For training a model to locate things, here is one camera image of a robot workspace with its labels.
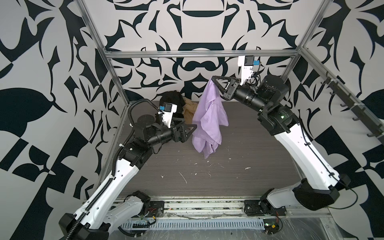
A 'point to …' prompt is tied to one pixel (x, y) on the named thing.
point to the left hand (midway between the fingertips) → (191, 120)
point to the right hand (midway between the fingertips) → (213, 77)
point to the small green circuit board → (271, 226)
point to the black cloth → (174, 97)
